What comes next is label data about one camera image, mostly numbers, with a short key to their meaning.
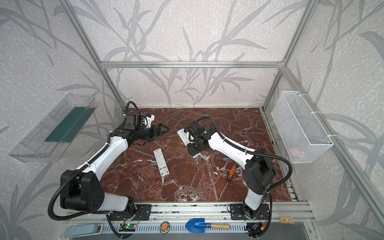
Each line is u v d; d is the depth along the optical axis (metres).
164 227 0.69
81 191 0.41
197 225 0.70
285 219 0.71
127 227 0.72
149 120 0.79
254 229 0.76
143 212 0.73
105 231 0.69
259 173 0.45
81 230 0.65
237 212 0.73
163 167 0.87
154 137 0.74
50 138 0.64
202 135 0.59
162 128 0.75
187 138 0.74
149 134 0.74
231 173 0.85
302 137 0.62
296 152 0.73
